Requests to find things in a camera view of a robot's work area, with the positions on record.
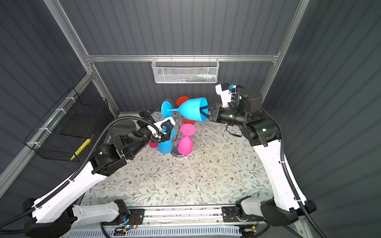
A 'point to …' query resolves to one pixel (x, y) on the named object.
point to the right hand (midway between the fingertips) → (202, 110)
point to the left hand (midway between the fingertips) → (161, 116)
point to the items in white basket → (198, 78)
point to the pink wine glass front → (185, 145)
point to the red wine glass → (180, 101)
